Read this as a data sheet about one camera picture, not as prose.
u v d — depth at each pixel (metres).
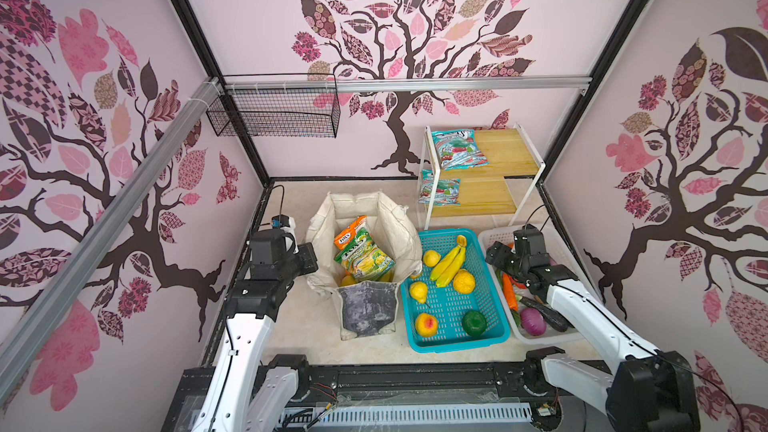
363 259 0.85
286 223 0.66
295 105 0.95
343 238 0.88
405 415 0.70
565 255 0.87
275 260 0.54
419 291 0.85
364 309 0.72
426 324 0.78
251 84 0.90
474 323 0.79
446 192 0.92
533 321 0.78
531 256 0.64
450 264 0.93
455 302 0.88
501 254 0.78
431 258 0.92
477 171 0.77
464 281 0.85
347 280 0.85
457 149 0.78
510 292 0.85
